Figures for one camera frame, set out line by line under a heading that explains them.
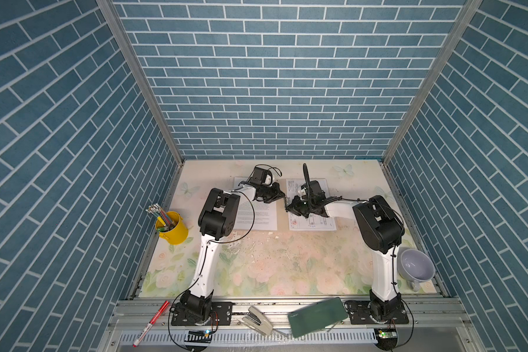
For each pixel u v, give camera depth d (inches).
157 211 32.2
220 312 29.0
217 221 24.5
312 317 28.7
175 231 32.6
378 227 22.0
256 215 39.0
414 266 33.2
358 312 29.0
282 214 39.3
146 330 27.4
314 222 37.9
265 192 37.3
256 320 27.8
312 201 32.6
